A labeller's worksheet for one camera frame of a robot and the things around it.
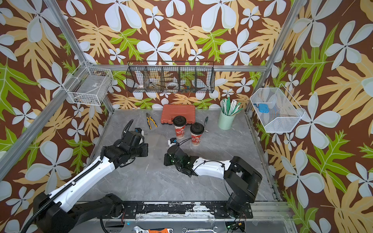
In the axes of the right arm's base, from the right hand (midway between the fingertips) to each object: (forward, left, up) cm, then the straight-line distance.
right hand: (162, 155), depth 84 cm
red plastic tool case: (+44, 0, -9) cm, 45 cm away
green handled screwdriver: (+33, -29, -8) cm, 45 cm away
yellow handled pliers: (+38, +16, -8) cm, 42 cm away
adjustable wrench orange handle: (-35, +9, -9) cm, 37 cm away
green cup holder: (+28, -43, -3) cm, 52 cm away
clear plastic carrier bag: (+7, +4, +1) cm, 8 cm away
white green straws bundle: (+34, -45, +5) cm, 57 cm away
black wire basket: (+47, -4, +22) cm, 52 cm away
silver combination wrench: (-35, -13, -9) cm, 39 cm away
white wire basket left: (+34, +44, +25) cm, 61 cm away
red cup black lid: (+19, -10, +7) cm, 23 cm away
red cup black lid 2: (+13, -20, +8) cm, 25 cm away
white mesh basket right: (+18, -67, +18) cm, 72 cm away
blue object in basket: (+23, -61, +16) cm, 67 cm away
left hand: (+2, +8, +6) cm, 10 cm away
